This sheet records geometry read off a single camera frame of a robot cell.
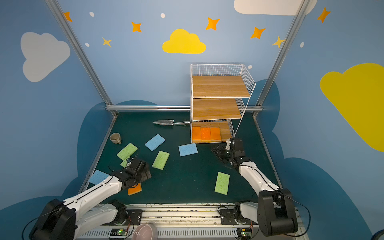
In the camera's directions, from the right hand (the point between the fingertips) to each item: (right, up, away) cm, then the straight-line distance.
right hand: (213, 148), depth 87 cm
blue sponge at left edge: (-68, -17, -1) cm, 70 cm away
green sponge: (-33, -8, +7) cm, 34 cm away
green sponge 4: (-56, -4, +10) cm, 57 cm away
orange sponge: (-45, -23, -6) cm, 51 cm away
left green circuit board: (-48, -38, -16) cm, 64 cm away
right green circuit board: (+13, -40, -15) cm, 44 cm away
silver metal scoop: (-30, +17, +29) cm, 45 cm away
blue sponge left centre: (-39, +2, +16) cm, 42 cm away
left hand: (-41, -16, +1) cm, 44 cm away
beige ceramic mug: (-67, +5, +16) cm, 69 cm away
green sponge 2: (-55, -10, +5) cm, 56 cm away
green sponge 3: (+5, -20, -2) cm, 20 cm away
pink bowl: (-36, -39, -14) cm, 55 cm away
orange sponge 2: (-10, +6, +16) cm, 20 cm away
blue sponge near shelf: (-16, -2, +12) cm, 20 cm away
